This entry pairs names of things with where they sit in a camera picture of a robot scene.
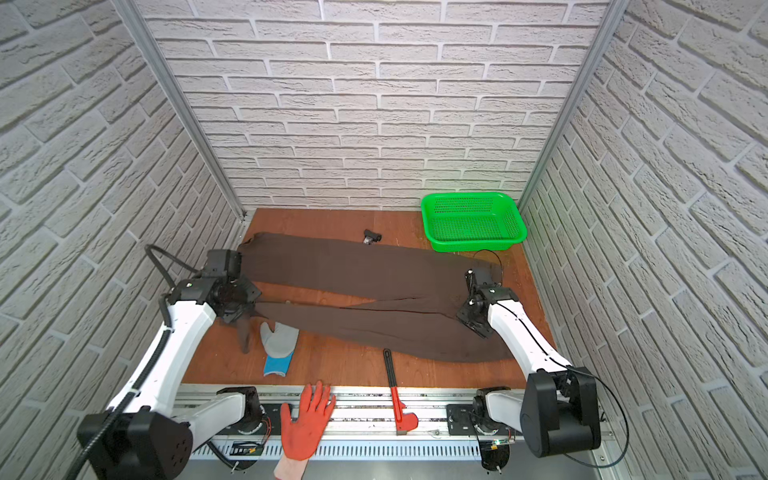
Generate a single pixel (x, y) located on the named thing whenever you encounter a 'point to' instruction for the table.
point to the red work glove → (302, 438)
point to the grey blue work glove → (278, 346)
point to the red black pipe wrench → (403, 422)
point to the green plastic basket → (472, 221)
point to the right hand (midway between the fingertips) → (475, 321)
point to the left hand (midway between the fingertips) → (258, 290)
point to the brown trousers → (365, 296)
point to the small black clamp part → (371, 237)
